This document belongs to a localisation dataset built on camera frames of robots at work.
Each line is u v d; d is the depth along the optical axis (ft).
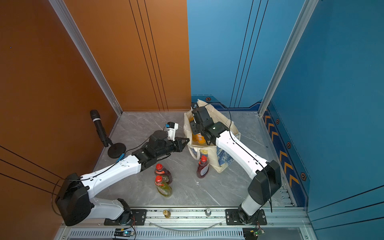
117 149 3.15
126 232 2.32
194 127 2.29
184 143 2.44
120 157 3.07
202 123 1.88
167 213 2.33
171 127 2.28
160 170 2.37
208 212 2.39
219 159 2.64
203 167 2.53
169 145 2.15
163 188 2.35
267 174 1.38
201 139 2.78
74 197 1.33
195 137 2.69
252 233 2.29
